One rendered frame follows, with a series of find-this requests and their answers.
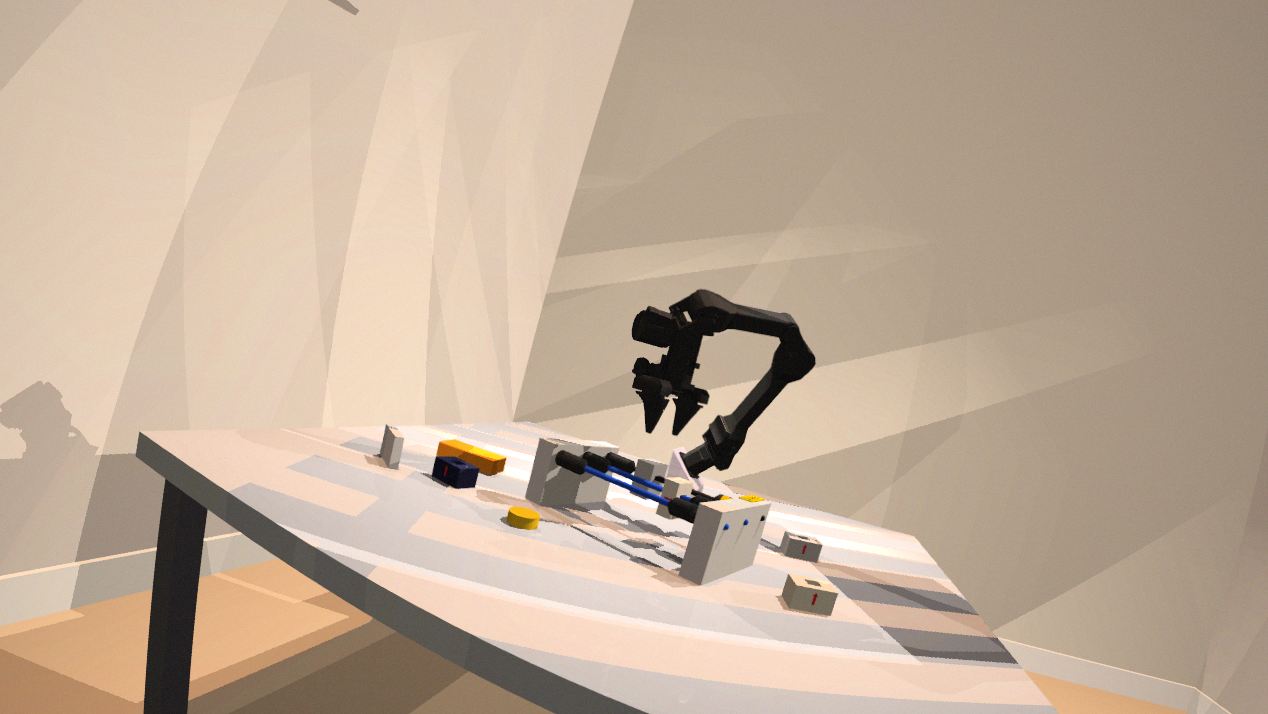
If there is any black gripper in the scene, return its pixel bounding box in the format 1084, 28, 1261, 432
631, 350, 709, 436

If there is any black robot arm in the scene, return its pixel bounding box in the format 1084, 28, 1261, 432
631, 290, 817, 479

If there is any yellow short cylinder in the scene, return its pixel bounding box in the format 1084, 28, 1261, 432
506, 507, 540, 530

